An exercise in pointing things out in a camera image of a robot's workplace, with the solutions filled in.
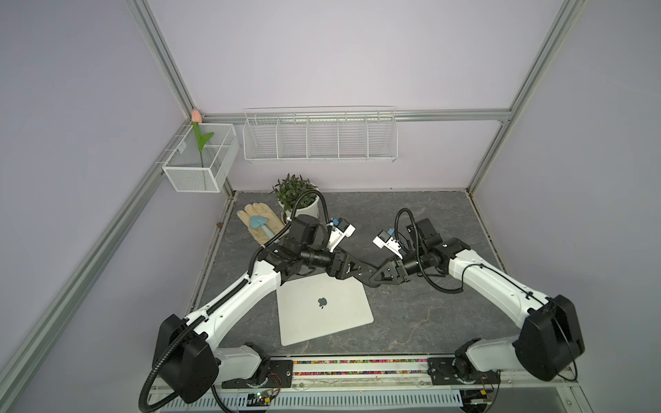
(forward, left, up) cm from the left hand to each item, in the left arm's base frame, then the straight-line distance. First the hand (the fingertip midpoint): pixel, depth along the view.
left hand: (360, 267), depth 69 cm
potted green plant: (+37, +22, -6) cm, 44 cm away
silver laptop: (-2, +13, -23) cm, 26 cm away
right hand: (-2, -3, -5) cm, 6 cm away
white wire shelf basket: (+55, +7, +6) cm, 56 cm away
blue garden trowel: (+37, +37, -23) cm, 57 cm away
